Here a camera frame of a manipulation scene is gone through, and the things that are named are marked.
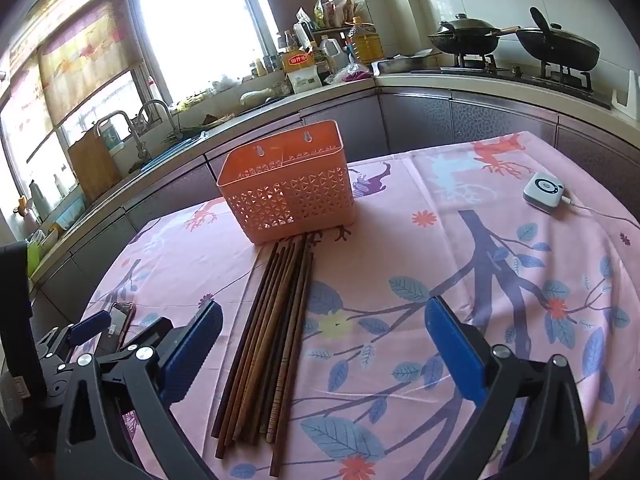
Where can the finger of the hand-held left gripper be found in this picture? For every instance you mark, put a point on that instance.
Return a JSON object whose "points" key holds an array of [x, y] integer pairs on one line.
{"points": [[90, 327], [152, 332]]}

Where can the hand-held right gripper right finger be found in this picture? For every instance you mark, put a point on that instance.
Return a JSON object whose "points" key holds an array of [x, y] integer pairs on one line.
{"points": [[455, 355]]}

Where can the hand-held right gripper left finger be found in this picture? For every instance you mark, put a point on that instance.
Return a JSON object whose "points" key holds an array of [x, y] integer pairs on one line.
{"points": [[192, 347]]}

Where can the bundle of wooden chopsticks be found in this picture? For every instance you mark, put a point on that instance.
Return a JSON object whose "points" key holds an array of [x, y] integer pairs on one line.
{"points": [[272, 340]]}

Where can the orange plastic utensil basket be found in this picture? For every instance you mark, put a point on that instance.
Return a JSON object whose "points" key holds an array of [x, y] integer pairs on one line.
{"points": [[285, 195]]}

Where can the smartphone in clear case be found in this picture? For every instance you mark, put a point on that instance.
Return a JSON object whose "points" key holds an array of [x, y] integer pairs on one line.
{"points": [[117, 322]]}

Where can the pink printed tablecloth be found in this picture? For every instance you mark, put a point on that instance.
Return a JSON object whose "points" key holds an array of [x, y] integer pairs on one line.
{"points": [[400, 240]]}

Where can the wooden cutting board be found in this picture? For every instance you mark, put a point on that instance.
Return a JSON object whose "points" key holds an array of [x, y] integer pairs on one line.
{"points": [[95, 167]]}

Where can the white square device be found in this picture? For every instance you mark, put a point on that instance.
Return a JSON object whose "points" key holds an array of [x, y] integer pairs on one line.
{"points": [[545, 191]]}

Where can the white dish soap bottle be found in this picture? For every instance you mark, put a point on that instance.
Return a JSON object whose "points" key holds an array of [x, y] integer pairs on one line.
{"points": [[109, 135]]}

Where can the angular steel faucet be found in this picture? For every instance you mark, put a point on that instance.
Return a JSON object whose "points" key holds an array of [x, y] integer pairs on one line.
{"points": [[131, 132]]}

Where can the curved steel faucet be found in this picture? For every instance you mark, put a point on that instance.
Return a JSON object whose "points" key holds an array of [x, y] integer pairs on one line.
{"points": [[162, 110]]}

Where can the white radish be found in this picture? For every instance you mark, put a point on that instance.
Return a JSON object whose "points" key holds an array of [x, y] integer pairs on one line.
{"points": [[256, 95]]}

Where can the patterned window blind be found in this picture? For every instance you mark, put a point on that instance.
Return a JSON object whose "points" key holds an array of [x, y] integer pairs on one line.
{"points": [[85, 60]]}

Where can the black gas stove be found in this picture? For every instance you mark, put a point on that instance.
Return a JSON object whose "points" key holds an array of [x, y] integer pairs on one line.
{"points": [[530, 77]]}

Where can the white paper box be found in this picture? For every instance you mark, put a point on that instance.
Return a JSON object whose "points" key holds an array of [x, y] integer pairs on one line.
{"points": [[304, 80]]}

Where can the steel basin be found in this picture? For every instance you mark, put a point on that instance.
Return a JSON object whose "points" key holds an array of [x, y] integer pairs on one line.
{"points": [[400, 64]]}

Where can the bottle with red label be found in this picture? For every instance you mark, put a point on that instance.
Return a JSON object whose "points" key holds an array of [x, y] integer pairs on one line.
{"points": [[297, 60]]}

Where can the white plastic rack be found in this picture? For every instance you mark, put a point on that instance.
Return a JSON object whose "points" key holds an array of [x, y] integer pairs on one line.
{"points": [[627, 95]]}

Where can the white plastic jug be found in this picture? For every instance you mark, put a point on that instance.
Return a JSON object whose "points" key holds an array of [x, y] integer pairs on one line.
{"points": [[331, 55]]}

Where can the large yellow oil bottle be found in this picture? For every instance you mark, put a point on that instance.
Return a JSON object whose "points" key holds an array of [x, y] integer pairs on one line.
{"points": [[367, 42]]}

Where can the black wok with lid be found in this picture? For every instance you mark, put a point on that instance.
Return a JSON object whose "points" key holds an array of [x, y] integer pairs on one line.
{"points": [[560, 47]]}

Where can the brown wooden panel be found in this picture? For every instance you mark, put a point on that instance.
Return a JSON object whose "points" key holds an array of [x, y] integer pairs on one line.
{"points": [[290, 0]]}

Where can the row of food packets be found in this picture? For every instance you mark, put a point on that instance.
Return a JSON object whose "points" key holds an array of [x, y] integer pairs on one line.
{"points": [[330, 12]]}

